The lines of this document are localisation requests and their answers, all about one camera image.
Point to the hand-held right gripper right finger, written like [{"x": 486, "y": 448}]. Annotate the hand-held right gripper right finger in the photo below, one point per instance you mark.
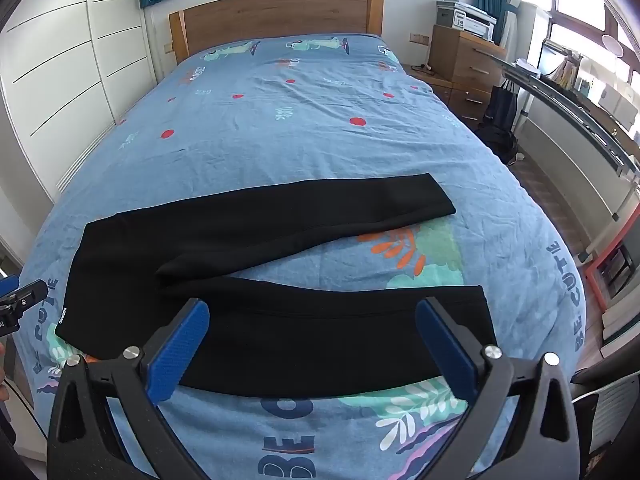
[{"x": 445, "y": 350}]

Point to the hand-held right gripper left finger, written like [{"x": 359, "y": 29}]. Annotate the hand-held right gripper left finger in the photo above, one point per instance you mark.
[{"x": 180, "y": 350}]

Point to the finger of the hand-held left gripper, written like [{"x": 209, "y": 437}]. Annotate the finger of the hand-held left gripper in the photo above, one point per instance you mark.
[
  {"x": 27, "y": 297},
  {"x": 9, "y": 287}
]

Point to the black pants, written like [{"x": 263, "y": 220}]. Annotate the black pants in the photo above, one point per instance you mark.
[{"x": 300, "y": 330}]

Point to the black backpack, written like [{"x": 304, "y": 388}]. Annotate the black backpack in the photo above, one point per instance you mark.
[{"x": 500, "y": 142}]

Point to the white wardrobe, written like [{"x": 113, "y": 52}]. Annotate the white wardrobe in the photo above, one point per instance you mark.
[{"x": 60, "y": 60}]

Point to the blue printed bed sheet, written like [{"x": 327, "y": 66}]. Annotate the blue printed bed sheet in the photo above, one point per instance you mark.
[{"x": 300, "y": 135}]

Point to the black tote bag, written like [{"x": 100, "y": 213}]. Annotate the black tote bag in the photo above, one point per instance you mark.
[{"x": 501, "y": 105}]

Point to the wooden nightstand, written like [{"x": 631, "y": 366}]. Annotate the wooden nightstand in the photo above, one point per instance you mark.
[{"x": 435, "y": 82}]

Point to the glass top desk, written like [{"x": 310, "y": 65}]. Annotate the glass top desk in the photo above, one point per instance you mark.
[{"x": 565, "y": 95}]

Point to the wooden dresser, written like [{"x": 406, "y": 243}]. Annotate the wooden dresser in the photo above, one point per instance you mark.
[{"x": 465, "y": 60}]

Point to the white printer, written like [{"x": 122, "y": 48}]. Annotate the white printer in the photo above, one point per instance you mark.
[{"x": 467, "y": 20}]

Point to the wooden headboard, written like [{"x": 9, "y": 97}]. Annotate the wooden headboard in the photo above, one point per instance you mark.
[{"x": 275, "y": 15}]

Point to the round white lamp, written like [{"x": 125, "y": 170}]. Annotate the round white lamp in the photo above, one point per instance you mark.
[{"x": 612, "y": 44}]

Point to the red frame shelf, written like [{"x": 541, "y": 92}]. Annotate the red frame shelf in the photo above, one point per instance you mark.
[{"x": 612, "y": 270}]

